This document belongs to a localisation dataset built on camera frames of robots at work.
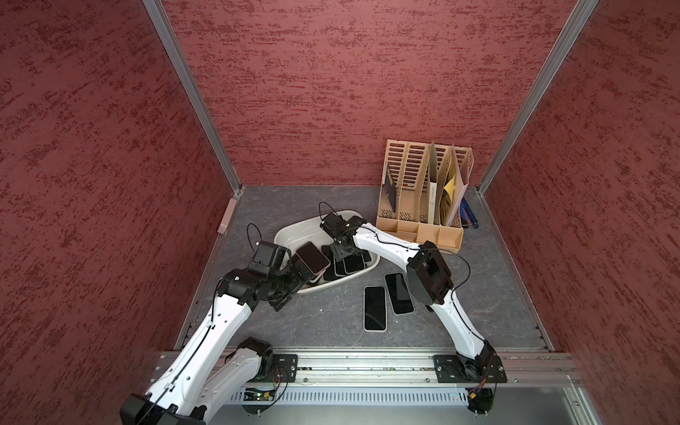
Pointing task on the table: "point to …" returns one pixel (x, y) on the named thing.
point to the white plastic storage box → (291, 235)
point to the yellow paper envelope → (449, 188)
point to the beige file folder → (432, 186)
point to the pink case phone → (312, 258)
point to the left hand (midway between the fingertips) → (303, 290)
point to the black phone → (398, 294)
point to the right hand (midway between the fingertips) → (351, 252)
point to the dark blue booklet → (390, 189)
